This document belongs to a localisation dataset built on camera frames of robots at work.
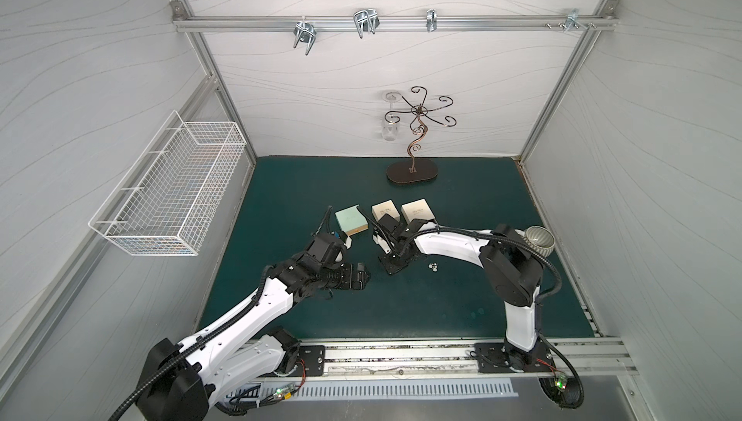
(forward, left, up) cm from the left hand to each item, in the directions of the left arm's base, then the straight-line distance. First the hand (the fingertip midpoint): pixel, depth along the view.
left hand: (358, 277), depth 78 cm
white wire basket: (+12, +45, +21) cm, 51 cm away
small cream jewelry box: (+28, -7, -6) cm, 30 cm away
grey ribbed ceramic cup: (+18, -59, -7) cm, 62 cm away
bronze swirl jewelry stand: (+48, -19, +17) cm, 54 cm away
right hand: (+8, -8, -9) cm, 15 cm away
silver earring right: (+8, -23, -10) cm, 26 cm away
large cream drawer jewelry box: (+28, -19, -7) cm, 34 cm away
